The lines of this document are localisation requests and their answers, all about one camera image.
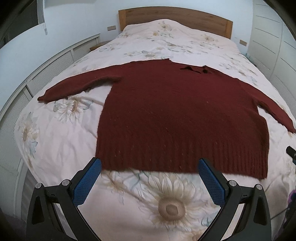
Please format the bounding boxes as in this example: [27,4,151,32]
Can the floral pink duvet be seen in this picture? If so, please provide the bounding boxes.
[15,19,295,240]

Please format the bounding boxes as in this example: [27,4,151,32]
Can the left wall switch plate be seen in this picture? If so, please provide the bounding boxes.
[107,26,116,31]

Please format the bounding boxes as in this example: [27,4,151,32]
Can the white radiator cover cabinet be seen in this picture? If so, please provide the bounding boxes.
[1,34,100,218]

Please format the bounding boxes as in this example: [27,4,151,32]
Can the left wooden nightstand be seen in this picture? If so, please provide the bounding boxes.
[90,41,109,51]

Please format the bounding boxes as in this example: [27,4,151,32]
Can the dark window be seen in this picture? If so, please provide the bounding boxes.
[1,1,39,48]

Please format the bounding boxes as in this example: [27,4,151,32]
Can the dark red knitted sweater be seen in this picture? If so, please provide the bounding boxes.
[38,59,295,179]

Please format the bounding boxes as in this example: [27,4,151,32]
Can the right wall switch plate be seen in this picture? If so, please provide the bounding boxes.
[239,40,247,46]

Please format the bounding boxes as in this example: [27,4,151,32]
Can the white wardrobe with slats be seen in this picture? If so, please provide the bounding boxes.
[246,1,296,115]

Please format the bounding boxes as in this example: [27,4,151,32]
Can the wall switch plate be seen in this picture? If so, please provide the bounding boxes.
[239,40,247,46]
[107,26,116,31]

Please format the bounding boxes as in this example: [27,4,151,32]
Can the wooden headboard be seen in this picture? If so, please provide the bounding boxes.
[118,6,233,39]

